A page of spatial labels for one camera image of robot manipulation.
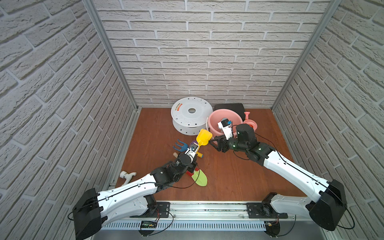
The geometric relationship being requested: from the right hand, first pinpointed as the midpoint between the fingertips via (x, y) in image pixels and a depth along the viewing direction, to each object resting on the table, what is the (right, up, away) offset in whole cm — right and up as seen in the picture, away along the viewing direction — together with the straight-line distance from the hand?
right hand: (213, 140), depth 75 cm
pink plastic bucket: (+4, +13, +18) cm, 23 cm away
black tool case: (+24, +21, +40) cm, 51 cm away
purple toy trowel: (-10, 0, -6) cm, 12 cm away
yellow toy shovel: (-6, 0, +1) cm, 6 cm away
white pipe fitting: (-48, -22, +7) cm, 53 cm away
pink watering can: (+27, +10, +22) cm, 36 cm away
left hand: (-11, -5, +4) cm, 13 cm away
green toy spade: (-7, -23, +8) cm, 25 cm away
